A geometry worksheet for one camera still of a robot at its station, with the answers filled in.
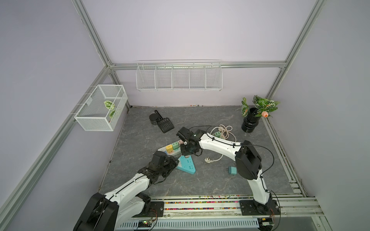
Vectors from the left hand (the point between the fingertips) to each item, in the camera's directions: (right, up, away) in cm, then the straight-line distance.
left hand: (177, 164), depth 85 cm
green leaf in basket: (-38, +35, -6) cm, 52 cm away
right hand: (+4, +7, +4) cm, 9 cm away
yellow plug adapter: (-6, +8, +5) cm, 11 cm away
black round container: (-21, +28, +24) cm, 42 cm away
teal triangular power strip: (+5, 0, +1) cm, 5 cm away
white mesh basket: (-43, +32, -4) cm, 54 cm away
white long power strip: (-2, +6, +6) cm, 9 cm away
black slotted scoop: (-12, +24, +21) cm, 34 cm away
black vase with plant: (+49, +34, -3) cm, 60 cm away
